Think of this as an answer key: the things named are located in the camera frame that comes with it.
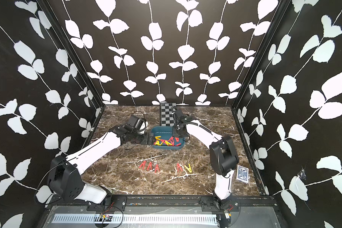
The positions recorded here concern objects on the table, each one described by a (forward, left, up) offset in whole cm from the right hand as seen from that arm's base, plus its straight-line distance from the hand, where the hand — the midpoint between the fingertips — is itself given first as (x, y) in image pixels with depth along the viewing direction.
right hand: (174, 132), depth 92 cm
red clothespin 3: (-20, +11, -9) cm, 24 cm away
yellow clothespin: (-21, -9, -10) cm, 25 cm away
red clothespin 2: (-18, +15, -9) cm, 26 cm away
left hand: (-7, +14, +5) cm, 17 cm away
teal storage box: (+1, +8, -10) cm, 13 cm away
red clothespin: (-17, +19, -10) cm, 28 cm away
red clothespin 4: (-20, -3, -10) cm, 22 cm away
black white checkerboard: (+27, +7, -7) cm, 29 cm away
